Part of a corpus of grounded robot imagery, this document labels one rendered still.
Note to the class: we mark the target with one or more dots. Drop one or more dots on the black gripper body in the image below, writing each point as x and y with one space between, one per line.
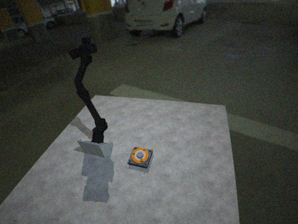
86 40

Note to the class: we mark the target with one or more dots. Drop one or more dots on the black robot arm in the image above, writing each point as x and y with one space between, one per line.
100 123

